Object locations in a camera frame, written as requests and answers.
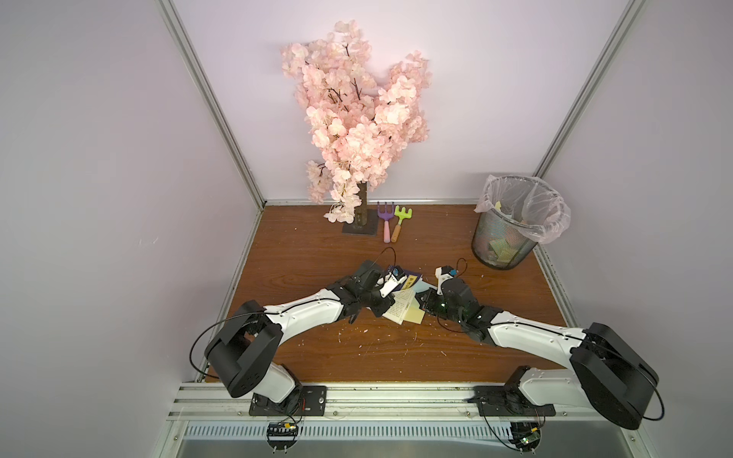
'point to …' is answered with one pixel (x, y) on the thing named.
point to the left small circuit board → (282, 436)
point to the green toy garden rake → (401, 216)
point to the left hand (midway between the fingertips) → (394, 294)
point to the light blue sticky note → (421, 285)
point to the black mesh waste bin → (492, 225)
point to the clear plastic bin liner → (529, 205)
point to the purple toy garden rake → (387, 221)
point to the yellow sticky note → (413, 315)
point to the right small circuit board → (525, 435)
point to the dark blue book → (396, 312)
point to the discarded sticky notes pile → (500, 250)
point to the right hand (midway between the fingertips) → (415, 288)
